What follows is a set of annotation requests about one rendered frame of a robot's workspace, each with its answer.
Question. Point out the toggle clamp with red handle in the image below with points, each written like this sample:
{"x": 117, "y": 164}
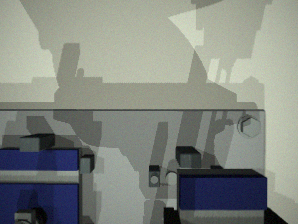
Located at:
{"x": 31, "y": 216}

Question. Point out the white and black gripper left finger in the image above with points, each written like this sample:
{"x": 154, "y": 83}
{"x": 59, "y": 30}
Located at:
{"x": 171, "y": 216}

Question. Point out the blue rectangular block with slot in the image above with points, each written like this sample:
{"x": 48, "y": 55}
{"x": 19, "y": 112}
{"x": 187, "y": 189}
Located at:
{"x": 49, "y": 179}
{"x": 221, "y": 196}

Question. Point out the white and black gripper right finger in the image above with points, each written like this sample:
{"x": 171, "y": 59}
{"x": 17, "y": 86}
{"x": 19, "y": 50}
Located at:
{"x": 270, "y": 217}

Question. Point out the light grey fixture plate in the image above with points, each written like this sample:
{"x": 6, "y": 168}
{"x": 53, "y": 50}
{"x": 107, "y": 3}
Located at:
{"x": 126, "y": 141}

